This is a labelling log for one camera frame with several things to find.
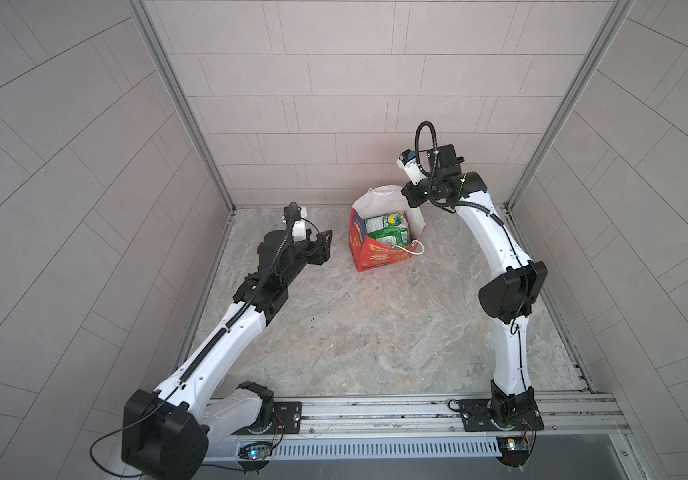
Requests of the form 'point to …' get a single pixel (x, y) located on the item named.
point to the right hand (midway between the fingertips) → (403, 186)
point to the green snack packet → (391, 229)
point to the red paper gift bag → (368, 253)
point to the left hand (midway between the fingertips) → (330, 228)
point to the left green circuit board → (255, 452)
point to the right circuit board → (514, 450)
